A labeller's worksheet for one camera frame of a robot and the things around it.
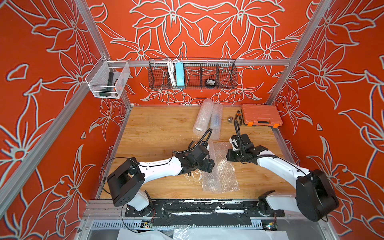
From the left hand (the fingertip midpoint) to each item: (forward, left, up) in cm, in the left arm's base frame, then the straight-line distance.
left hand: (209, 161), depth 82 cm
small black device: (+46, +1, +21) cm, 51 cm away
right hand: (+5, -9, -1) cm, 10 cm away
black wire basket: (+56, -8, +23) cm, 61 cm away
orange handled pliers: (+44, -24, -6) cm, 50 cm away
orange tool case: (+40, -39, -2) cm, 56 cm away
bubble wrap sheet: (-7, -8, -5) cm, 12 cm away
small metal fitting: (+38, -16, -5) cm, 42 cm away
